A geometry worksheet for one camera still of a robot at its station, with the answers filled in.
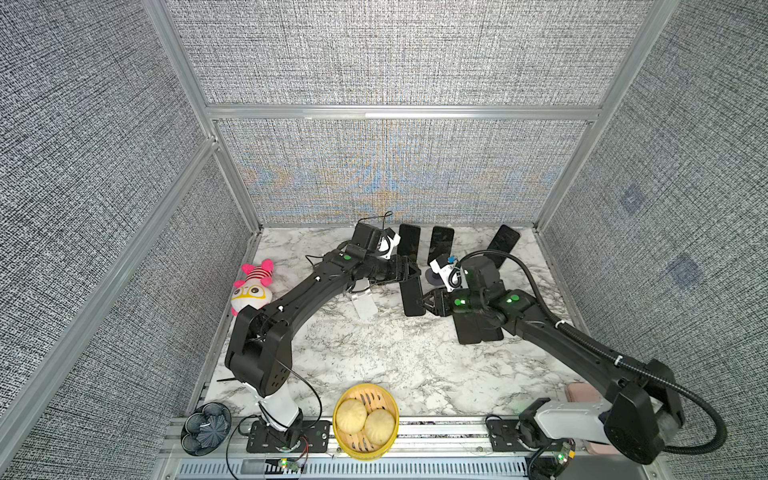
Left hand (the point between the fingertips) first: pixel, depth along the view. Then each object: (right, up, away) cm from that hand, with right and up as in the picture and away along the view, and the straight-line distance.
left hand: (411, 274), depth 81 cm
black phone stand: (+31, +10, +14) cm, 35 cm away
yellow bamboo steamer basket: (-10, -32, -4) cm, 34 cm away
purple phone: (+1, +8, +18) cm, 20 cm away
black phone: (0, -6, 0) cm, 6 cm away
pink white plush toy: (-47, -6, +11) cm, 49 cm away
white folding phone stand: (-14, -9, +15) cm, 23 cm away
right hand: (+2, -6, -3) cm, 7 cm away
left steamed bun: (-15, -33, -10) cm, 38 cm away
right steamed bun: (-9, -34, -12) cm, 38 cm away
